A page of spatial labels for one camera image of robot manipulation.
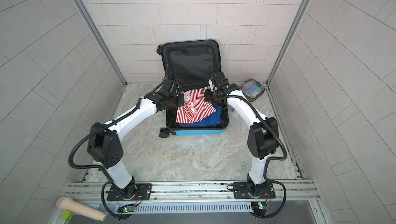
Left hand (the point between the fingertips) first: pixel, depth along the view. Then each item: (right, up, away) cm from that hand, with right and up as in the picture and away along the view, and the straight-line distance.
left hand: (188, 98), depth 86 cm
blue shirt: (+14, -12, +4) cm, 19 cm away
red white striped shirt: (+4, -5, +2) cm, 7 cm away
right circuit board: (+34, -48, -17) cm, 61 cm away
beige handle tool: (-49, -44, -22) cm, 69 cm away
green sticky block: (-48, -48, -23) cm, 71 cm away
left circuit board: (-24, -46, -22) cm, 57 cm away
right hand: (+9, 0, 0) cm, 9 cm away
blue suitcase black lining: (+1, +21, +10) cm, 24 cm away
